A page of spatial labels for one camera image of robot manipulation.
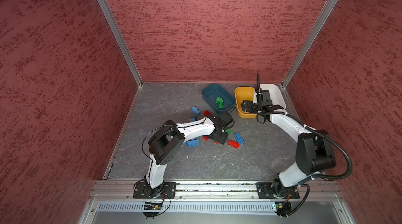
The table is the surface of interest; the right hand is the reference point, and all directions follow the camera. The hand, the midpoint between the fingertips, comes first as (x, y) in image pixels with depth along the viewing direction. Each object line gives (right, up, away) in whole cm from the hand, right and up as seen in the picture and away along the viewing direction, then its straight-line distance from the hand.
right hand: (247, 108), depth 93 cm
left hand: (-18, -19, -4) cm, 26 cm away
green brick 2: (-12, -14, -1) cm, 18 cm away
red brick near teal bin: (-25, -4, +9) cm, 27 cm away
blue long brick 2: (-33, -20, -6) cm, 39 cm away
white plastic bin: (+27, +8, +20) cm, 34 cm away
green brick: (-15, +3, +11) cm, 19 cm away
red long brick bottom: (-9, -20, -5) cm, 23 cm away
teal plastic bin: (-21, +11, +21) cm, 32 cm away
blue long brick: (-5, -18, -2) cm, 19 cm away
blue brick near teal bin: (-32, -2, +10) cm, 34 cm away
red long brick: (-25, -18, -3) cm, 31 cm away
